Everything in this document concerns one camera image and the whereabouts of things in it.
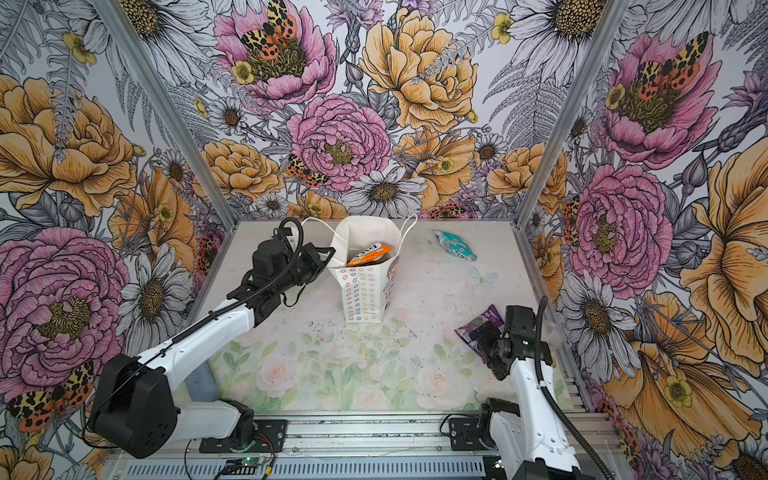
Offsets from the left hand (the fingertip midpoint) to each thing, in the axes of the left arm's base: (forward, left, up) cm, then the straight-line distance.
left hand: (337, 257), depth 81 cm
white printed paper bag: (-6, -7, -8) cm, 12 cm away
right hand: (-20, -37, -17) cm, 45 cm away
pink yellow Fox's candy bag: (+4, -9, -3) cm, 10 cm away
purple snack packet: (-6, -45, -21) cm, 50 cm away
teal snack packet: (+16, -36, -14) cm, 42 cm away
